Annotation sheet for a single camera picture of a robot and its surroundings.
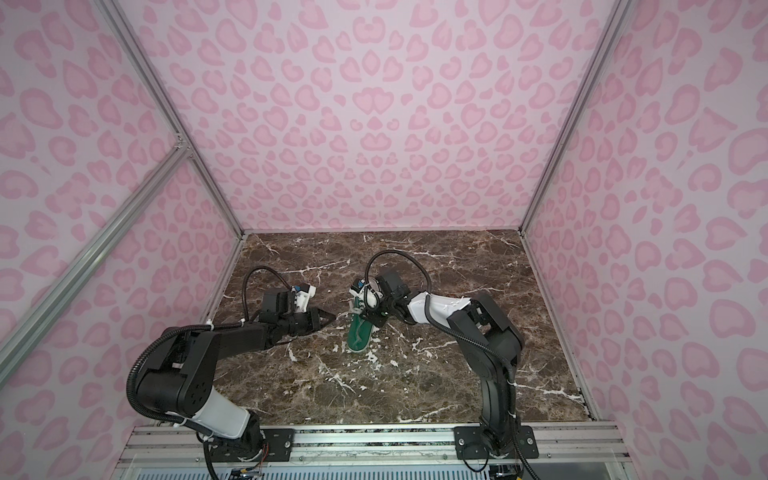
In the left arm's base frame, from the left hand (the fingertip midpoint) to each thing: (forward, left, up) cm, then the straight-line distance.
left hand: (335, 314), depth 90 cm
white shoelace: (+5, -7, -2) cm, 9 cm away
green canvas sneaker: (-4, -7, -3) cm, 9 cm away
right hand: (+3, -10, -1) cm, 10 cm away
